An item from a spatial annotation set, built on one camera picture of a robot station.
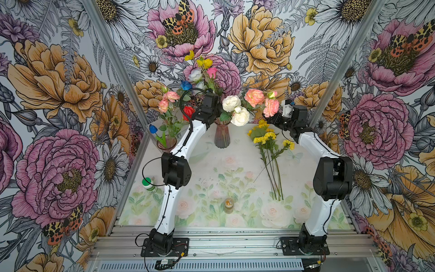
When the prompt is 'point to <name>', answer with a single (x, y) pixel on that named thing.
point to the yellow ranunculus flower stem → (280, 186)
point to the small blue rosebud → (153, 128)
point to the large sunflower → (260, 130)
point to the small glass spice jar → (229, 205)
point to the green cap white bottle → (151, 188)
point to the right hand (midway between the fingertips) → (265, 118)
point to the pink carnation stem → (172, 124)
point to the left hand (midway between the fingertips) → (219, 111)
